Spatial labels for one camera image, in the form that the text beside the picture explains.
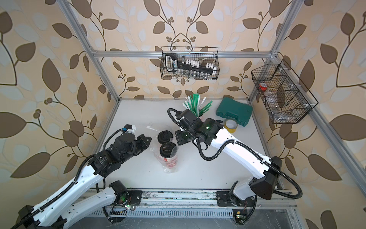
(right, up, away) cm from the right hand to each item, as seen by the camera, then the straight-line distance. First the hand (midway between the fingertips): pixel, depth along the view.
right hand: (177, 137), depth 71 cm
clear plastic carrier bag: (-13, -6, +6) cm, 15 cm away
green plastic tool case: (+38, +15, +38) cm, 56 cm away
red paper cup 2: (-4, -12, -2) cm, 13 cm away
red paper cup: (-8, -1, +6) cm, 10 cm away
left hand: (-14, 0, +1) cm, 14 cm away
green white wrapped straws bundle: (+8, +19, +26) cm, 34 cm away
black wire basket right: (+56, +20, +2) cm, 60 cm away
